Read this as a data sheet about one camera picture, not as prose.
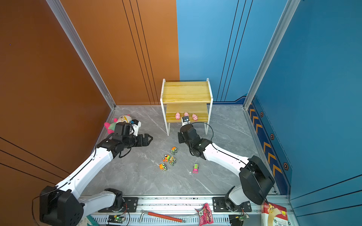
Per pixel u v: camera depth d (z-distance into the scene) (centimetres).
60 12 71
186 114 91
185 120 71
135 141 71
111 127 100
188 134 62
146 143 72
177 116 90
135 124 74
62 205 39
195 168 83
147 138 74
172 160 87
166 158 87
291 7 70
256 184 41
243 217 69
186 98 80
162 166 85
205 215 70
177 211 72
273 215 67
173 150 91
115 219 71
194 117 89
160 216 70
